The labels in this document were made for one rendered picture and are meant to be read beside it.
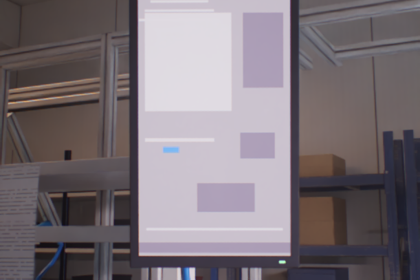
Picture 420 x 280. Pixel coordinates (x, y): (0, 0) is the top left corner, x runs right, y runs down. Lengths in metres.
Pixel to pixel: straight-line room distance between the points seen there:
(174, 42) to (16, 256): 0.72
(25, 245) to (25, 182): 0.15
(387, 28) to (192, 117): 3.88
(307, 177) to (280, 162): 3.19
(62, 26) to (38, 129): 1.01
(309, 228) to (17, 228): 2.95
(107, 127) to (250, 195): 1.13
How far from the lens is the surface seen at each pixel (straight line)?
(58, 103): 2.96
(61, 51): 2.36
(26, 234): 1.57
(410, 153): 4.16
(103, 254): 2.13
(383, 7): 1.97
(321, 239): 4.27
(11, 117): 2.66
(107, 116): 2.17
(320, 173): 4.31
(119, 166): 1.55
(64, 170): 1.65
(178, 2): 1.11
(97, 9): 6.08
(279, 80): 1.10
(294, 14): 1.11
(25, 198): 1.58
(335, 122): 4.81
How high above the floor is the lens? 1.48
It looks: 11 degrees up
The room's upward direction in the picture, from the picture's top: straight up
